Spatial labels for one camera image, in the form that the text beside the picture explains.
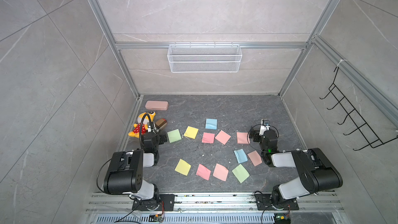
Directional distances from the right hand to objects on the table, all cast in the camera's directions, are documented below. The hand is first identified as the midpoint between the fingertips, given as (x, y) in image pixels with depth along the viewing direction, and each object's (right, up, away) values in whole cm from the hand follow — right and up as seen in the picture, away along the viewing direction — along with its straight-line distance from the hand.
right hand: (261, 127), depth 93 cm
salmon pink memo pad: (-10, -8, +5) cm, 14 cm away
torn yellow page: (-47, -21, -8) cm, 52 cm away
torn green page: (-15, -24, -11) cm, 30 cm away
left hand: (-65, -2, +1) cm, 65 cm away
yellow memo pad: (-43, -4, +6) cm, 44 cm away
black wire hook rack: (+31, 0, -33) cm, 45 cm away
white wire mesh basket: (-35, +45, +8) cm, 57 cm away
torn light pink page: (-6, -17, -7) cm, 19 cm away
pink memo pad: (-23, -7, +3) cm, 24 cm away
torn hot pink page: (-35, -24, -10) cm, 44 cm away
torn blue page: (-14, -16, -4) cm, 22 cm away
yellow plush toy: (-77, -4, 0) cm, 77 cm away
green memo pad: (-54, -6, +3) cm, 55 cm away
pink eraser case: (-70, +13, +20) cm, 74 cm away
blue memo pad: (-30, +1, +9) cm, 31 cm away
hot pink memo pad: (-32, -7, +3) cm, 33 cm away
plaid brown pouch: (-64, +1, +6) cm, 64 cm away
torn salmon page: (-26, -24, -10) cm, 37 cm away
